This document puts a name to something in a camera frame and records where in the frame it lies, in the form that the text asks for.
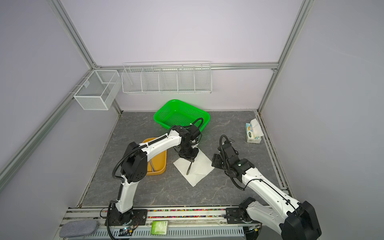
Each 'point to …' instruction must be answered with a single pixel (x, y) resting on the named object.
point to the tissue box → (253, 132)
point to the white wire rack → (169, 77)
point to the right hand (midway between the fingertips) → (217, 160)
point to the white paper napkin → (199, 169)
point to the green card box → (159, 227)
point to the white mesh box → (98, 91)
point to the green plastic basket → (177, 113)
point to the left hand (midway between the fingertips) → (193, 161)
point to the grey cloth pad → (78, 227)
